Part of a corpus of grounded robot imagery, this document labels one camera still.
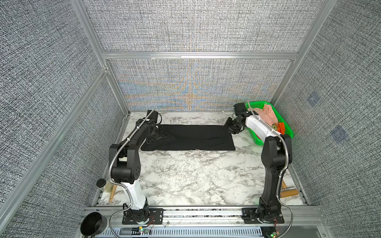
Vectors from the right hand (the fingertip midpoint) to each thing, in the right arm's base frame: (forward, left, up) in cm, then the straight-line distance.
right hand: (224, 124), depth 97 cm
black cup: (-54, +68, -7) cm, 87 cm away
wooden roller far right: (-40, -31, -9) cm, 51 cm away
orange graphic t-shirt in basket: (+2, -39, -4) cm, 39 cm away
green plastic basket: (+21, -29, -3) cm, 36 cm away
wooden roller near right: (-36, -29, -8) cm, 47 cm away
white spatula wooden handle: (-40, +64, -9) cm, 76 cm away
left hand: (-7, +41, -1) cm, 42 cm away
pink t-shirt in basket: (+10, -32, -2) cm, 34 cm away
